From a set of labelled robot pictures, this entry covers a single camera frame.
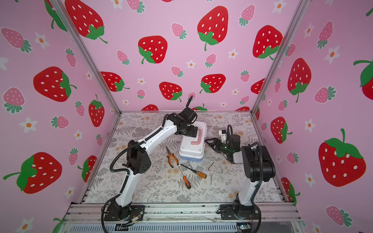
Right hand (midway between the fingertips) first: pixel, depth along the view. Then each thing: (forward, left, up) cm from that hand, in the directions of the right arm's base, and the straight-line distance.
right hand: (207, 143), depth 92 cm
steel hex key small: (-17, -6, -10) cm, 20 cm away
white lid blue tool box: (-8, +8, +4) cm, 13 cm away
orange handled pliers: (-8, +25, -8) cm, 27 cm away
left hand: (+3, +11, +5) cm, 12 cm away
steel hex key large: (-13, -2, -9) cm, 16 cm away
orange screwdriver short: (-18, +4, -7) cm, 19 cm away
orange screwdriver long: (-23, +11, -8) cm, 27 cm away
